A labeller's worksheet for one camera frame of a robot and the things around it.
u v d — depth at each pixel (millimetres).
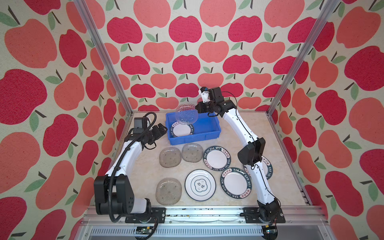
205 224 730
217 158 944
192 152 980
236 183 852
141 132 608
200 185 841
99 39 809
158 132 766
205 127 1112
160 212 756
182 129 1073
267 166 907
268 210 643
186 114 930
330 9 697
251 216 731
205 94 832
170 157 954
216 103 708
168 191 821
